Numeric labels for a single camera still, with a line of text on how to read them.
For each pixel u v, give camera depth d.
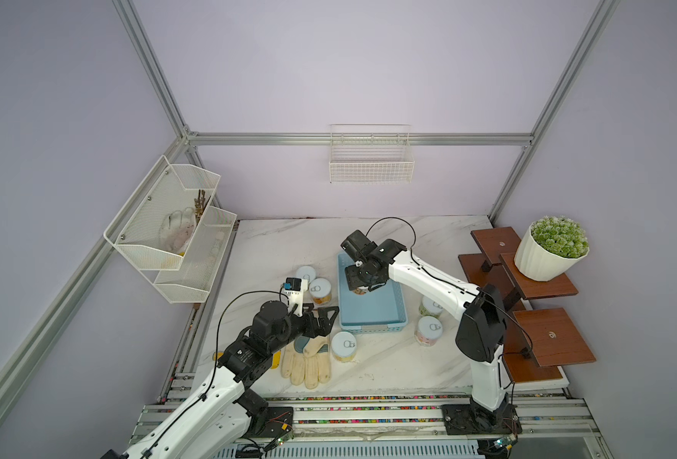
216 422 0.57
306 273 0.99
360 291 0.88
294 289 0.66
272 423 0.73
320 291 0.93
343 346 0.82
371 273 0.61
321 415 0.76
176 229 0.78
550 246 0.67
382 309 0.95
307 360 0.84
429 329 0.84
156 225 0.77
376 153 0.95
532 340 0.72
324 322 0.66
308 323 0.65
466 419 0.73
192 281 0.89
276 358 0.58
